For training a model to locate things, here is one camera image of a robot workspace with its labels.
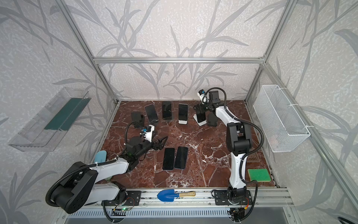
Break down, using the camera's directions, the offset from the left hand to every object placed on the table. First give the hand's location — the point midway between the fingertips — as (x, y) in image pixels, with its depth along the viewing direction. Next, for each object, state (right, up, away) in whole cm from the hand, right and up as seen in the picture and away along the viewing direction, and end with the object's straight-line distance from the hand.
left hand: (163, 135), depth 84 cm
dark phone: (+25, +10, +21) cm, 35 cm away
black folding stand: (-22, +10, +18) cm, 30 cm away
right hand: (+23, +20, +17) cm, 35 cm away
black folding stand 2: (+33, +8, +17) cm, 39 cm away
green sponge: (+57, -22, -5) cm, 61 cm away
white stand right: (+26, +6, +21) cm, 34 cm away
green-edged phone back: (+11, +13, +21) cm, 28 cm away
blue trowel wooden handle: (+4, -32, -8) cm, 33 cm away
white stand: (+11, +7, +21) cm, 25 cm away
